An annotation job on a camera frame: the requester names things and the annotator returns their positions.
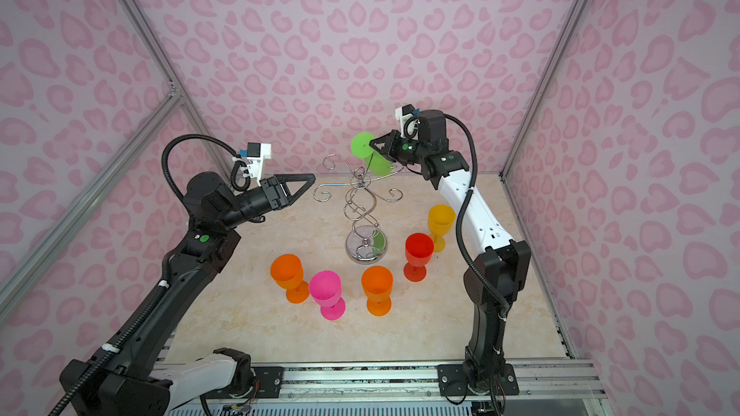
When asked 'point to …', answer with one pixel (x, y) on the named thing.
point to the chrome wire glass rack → (366, 242)
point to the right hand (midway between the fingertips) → (372, 140)
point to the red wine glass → (419, 248)
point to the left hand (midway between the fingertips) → (313, 177)
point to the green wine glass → (375, 161)
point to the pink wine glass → (326, 289)
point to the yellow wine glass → (441, 219)
